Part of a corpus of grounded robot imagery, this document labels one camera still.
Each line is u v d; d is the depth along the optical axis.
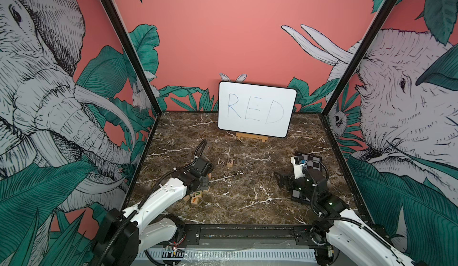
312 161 0.95
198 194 0.84
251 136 1.05
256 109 0.96
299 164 0.69
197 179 0.66
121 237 0.39
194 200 0.82
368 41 0.84
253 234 0.75
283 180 0.71
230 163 0.93
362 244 0.49
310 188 0.59
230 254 0.70
